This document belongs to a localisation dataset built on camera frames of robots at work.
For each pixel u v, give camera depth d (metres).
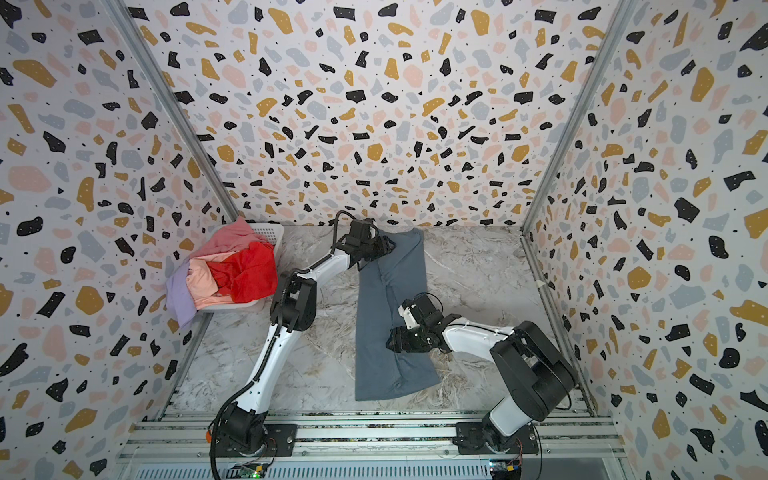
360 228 0.92
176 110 0.86
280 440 0.73
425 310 0.73
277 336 0.69
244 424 0.64
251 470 0.70
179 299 0.85
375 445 0.73
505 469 0.72
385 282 1.03
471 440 0.73
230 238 1.04
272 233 1.10
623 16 0.72
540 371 0.45
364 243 0.96
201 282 0.84
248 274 0.90
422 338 0.74
